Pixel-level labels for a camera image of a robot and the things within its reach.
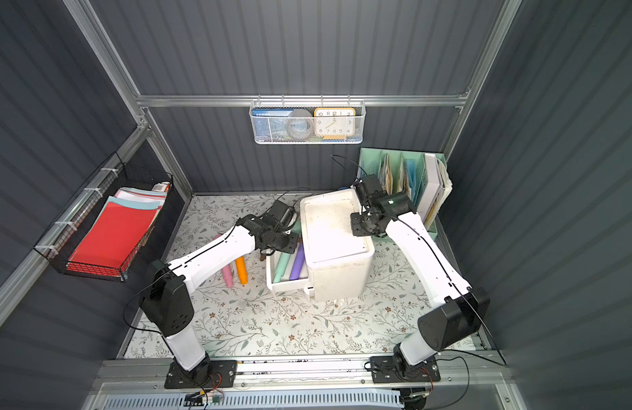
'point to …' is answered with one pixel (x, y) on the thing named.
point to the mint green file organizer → (398, 171)
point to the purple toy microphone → (299, 263)
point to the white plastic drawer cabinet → (339, 265)
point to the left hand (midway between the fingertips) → (291, 242)
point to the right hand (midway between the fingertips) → (368, 226)
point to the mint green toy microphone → (283, 257)
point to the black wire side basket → (117, 183)
